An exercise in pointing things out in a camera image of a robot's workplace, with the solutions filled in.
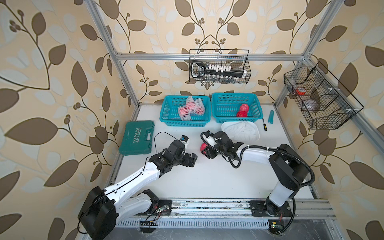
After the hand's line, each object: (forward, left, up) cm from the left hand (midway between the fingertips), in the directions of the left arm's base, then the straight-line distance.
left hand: (188, 153), depth 82 cm
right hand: (+7, -10, -7) cm, 14 cm away
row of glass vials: (+38, -14, +23) cm, 46 cm away
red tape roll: (+26, -61, +23) cm, 71 cm away
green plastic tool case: (+14, +34, -7) cm, 38 cm away
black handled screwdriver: (+28, -54, -10) cm, 62 cm away
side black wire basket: (+16, -68, +25) cm, 74 cm away
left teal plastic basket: (+41, +17, -10) cm, 46 cm away
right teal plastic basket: (+47, -27, -10) cm, 55 cm away
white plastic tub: (+26, -43, -5) cm, 51 cm away
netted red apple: (+38, -6, -3) cm, 38 cm away
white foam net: (+19, -35, -5) cm, 40 cm away
